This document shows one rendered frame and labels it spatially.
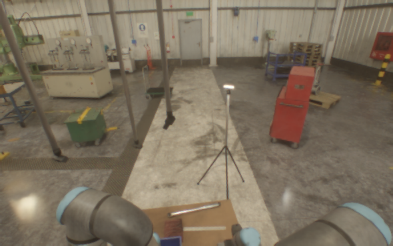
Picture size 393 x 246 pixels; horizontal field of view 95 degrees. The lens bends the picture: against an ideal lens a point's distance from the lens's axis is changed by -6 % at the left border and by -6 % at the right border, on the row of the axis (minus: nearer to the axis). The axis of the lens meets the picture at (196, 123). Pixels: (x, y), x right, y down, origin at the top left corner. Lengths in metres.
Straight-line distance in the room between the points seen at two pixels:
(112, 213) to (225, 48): 10.20
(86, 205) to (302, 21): 11.51
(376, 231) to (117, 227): 0.60
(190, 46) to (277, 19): 4.46
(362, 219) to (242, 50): 10.35
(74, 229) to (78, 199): 0.08
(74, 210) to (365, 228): 0.70
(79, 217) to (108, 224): 0.09
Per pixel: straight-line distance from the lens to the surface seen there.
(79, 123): 3.70
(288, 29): 11.35
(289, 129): 3.40
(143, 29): 10.59
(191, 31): 10.25
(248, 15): 10.69
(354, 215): 0.58
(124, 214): 0.59
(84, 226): 0.63
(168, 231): 1.70
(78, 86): 6.56
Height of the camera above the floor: 1.90
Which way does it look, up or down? 27 degrees down
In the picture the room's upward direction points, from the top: 2 degrees counter-clockwise
